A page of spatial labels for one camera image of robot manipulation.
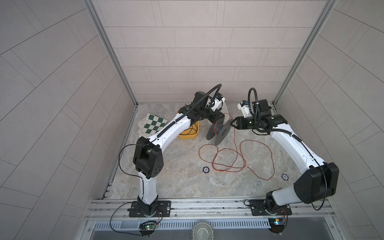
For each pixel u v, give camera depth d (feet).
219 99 2.28
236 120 2.37
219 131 2.65
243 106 2.35
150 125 3.35
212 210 2.36
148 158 1.52
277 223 2.24
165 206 2.34
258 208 2.32
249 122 2.19
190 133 3.18
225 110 3.45
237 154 2.94
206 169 2.76
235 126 2.41
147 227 2.12
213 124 2.89
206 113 2.24
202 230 2.16
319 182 1.32
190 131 3.21
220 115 2.53
